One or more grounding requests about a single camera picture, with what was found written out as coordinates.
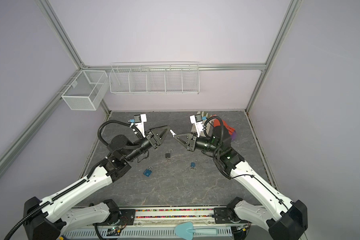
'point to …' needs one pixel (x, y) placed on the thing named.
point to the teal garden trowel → (186, 230)
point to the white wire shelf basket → (154, 78)
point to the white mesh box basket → (86, 90)
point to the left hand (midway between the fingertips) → (170, 130)
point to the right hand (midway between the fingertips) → (173, 138)
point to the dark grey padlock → (168, 155)
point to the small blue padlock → (192, 164)
